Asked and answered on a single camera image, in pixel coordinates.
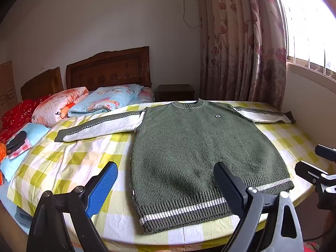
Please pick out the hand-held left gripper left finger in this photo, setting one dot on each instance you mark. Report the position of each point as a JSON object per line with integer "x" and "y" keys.
{"x": 105, "y": 186}

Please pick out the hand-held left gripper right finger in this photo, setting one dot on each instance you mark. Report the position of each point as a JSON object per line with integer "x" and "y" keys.
{"x": 227, "y": 189}

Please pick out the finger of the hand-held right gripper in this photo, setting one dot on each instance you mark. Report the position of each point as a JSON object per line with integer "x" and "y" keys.
{"x": 309, "y": 172}
{"x": 326, "y": 152}

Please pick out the green knitted sweater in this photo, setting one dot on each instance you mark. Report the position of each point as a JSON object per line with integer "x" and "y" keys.
{"x": 197, "y": 141}

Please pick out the bed with yellow checked sheet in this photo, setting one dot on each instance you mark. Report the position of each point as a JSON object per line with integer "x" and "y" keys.
{"x": 78, "y": 162}

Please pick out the light blue pillow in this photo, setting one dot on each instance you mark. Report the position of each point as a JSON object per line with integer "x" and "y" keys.
{"x": 36, "y": 134}

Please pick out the blue floral folded quilt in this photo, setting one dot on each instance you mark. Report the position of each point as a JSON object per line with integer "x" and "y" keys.
{"x": 105, "y": 99}

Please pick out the pink checked cloth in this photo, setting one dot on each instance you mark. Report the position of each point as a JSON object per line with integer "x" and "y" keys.
{"x": 25, "y": 148}

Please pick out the pink floral folded quilt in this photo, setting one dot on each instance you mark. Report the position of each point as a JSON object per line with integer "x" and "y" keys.
{"x": 52, "y": 107}

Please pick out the black glove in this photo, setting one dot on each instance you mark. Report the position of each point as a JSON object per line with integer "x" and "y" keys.
{"x": 17, "y": 141}

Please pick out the pink floral pillow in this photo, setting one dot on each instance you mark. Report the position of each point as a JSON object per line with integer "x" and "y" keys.
{"x": 147, "y": 94}

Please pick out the orange cloth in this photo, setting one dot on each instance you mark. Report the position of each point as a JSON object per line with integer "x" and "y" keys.
{"x": 2, "y": 152}

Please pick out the dark wooden nightstand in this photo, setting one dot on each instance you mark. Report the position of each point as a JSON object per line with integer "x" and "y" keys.
{"x": 175, "y": 93}

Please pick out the red patterned blanket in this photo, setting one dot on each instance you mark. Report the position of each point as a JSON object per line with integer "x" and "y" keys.
{"x": 18, "y": 113}

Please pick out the large carved wooden headboard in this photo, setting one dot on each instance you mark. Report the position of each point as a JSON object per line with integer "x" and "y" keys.
{"x": 110, "y": 71}

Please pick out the small wooden headboard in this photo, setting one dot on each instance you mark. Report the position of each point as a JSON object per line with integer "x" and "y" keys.
{"x": 42, "y": 84}

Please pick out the barred window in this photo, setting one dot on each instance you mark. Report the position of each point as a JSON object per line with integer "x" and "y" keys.
{"x": 307, "y": 18}

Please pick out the louvered wooden wardrobe door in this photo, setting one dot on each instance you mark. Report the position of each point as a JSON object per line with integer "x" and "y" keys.
{"x": 8, "y": 89}

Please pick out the pink floral curtain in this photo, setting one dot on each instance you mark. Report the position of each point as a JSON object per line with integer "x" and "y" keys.
{"x": 236, "y": 44}

